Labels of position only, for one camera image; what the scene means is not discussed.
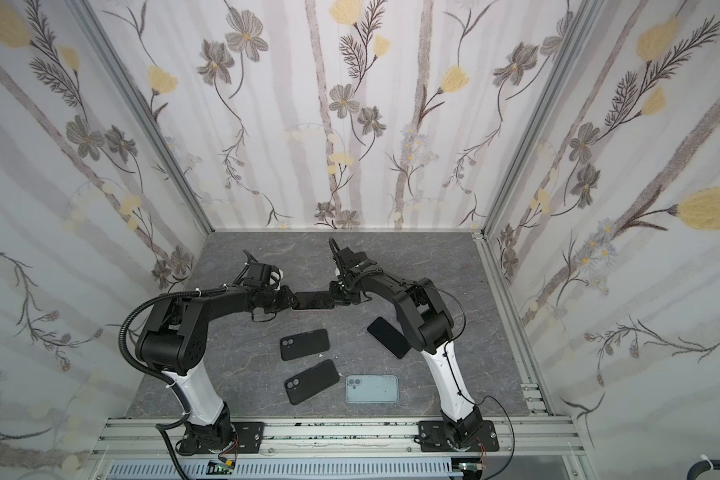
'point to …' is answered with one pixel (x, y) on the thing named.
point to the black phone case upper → (298, 345)
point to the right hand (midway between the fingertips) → (326, 298)
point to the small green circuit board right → (471, 466)
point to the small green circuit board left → (216, 468)
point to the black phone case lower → (311, 381)
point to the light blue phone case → (372, 389)
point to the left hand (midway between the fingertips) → (293, 292)
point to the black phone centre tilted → (398, 344)
